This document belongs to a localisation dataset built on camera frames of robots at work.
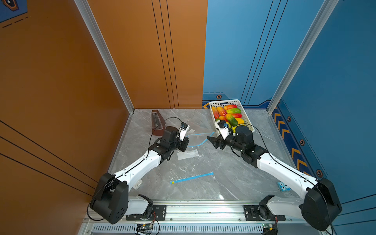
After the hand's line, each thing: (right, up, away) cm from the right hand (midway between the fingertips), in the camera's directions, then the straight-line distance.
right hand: (213, 131), depth 78 cm
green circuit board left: (-34, -46, -7) cm, 58 cm away
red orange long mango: (+20, +18, +41) cm, 49 cm away
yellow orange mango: (+24, +6, +30) cm, 39 cm away
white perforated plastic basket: (+14, +21, +39) cm, 47 cm away
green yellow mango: (+22, +14, +34) cm, 43 cm away
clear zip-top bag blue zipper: (-9, -7, +22) cm, 25 cm away
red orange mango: (+7, +13, +33) cm, 36 cm away
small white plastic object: (-42, -30, +3) cm, 52 cm away
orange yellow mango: (+16, +7, +24) cm, 30 cm away
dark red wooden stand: (-35, +4, +19) cm, 39 cm away
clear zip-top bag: (-13, -27, +7) cm, 30 cm away
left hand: (-14, -3, +7) cm, 16 cm away
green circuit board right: (+26, -47, -7) cm, 54 cm away
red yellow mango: (+12, +14, +36) cm, 41 cm away
